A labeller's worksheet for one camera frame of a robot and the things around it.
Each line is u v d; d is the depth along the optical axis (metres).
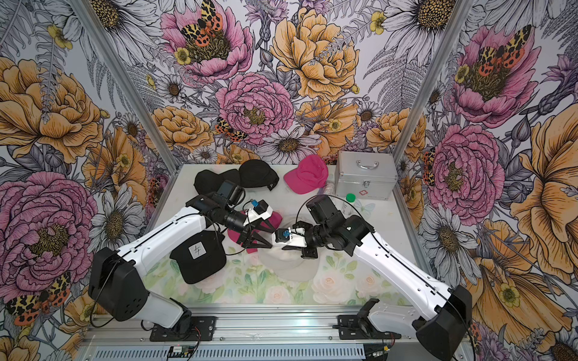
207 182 1.09
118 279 0.42
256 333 0.74
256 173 1.13
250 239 0.65
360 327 0.67
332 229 0.54
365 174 1.00
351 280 0.85
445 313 0.38
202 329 0.74
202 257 0.87
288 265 0.87
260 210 0.63
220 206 0.60
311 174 1.14
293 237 0.58
